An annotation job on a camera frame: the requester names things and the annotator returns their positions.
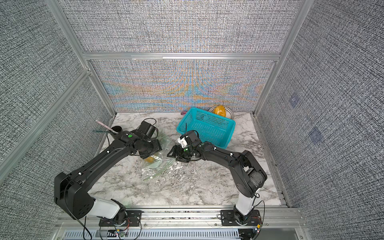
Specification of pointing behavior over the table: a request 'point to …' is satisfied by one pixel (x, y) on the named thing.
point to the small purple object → (183, 113)
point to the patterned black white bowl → (229, 113)
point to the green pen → (102, 131)
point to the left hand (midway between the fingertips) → (161, 149)
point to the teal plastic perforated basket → (216, 129)
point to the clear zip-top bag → (158, 163)
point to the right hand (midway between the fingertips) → (170, 153)
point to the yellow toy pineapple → (149, 159)
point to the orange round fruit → (220, 110)
